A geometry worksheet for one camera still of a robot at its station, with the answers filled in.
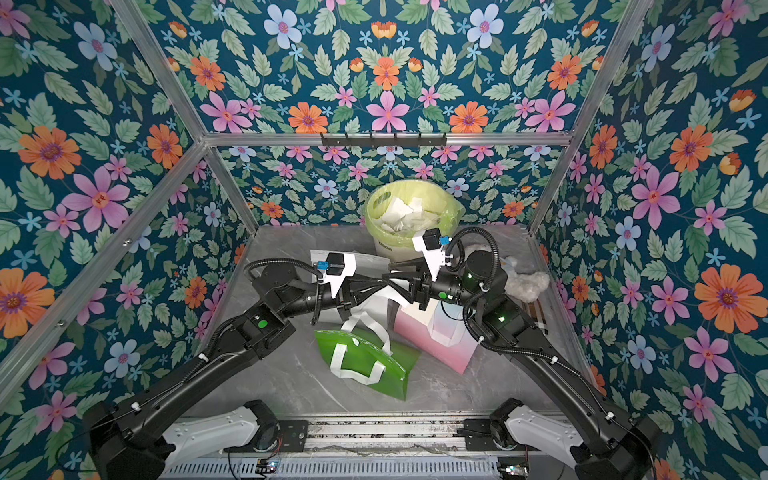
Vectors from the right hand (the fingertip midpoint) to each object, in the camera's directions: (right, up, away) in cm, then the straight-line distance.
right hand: (396, 264), depth 59 cm
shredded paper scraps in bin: (+1, +14, +37) cm, 39 cm away
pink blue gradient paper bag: (+12, -19, +19) cm, 29 cm away
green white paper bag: (-8, -20, +8) cm, 23 cm away
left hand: (-2, -4, -1) cm, 5 cm away
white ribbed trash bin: (-1, +3, +23) cm, 24 cm away
